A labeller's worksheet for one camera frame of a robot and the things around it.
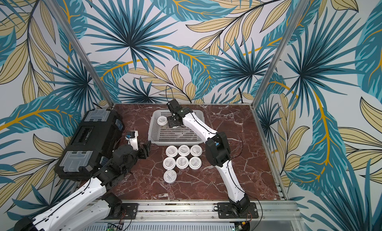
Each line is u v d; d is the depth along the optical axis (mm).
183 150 879
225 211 730
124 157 567
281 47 856
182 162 832
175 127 864
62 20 738
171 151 878
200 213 742
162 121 985
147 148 695
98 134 837
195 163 836
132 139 658
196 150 878
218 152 595
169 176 798
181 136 1006
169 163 821
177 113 715
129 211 731
